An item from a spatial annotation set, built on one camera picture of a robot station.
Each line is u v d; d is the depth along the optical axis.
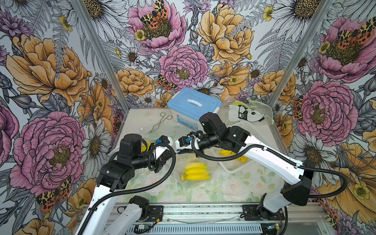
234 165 0.91
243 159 0.39
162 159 0.54
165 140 0.51
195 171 0.82
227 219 0.73
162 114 1.19
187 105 1.00
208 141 0.55
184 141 0.50
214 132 0.50
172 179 0.86
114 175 0.43
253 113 1.06
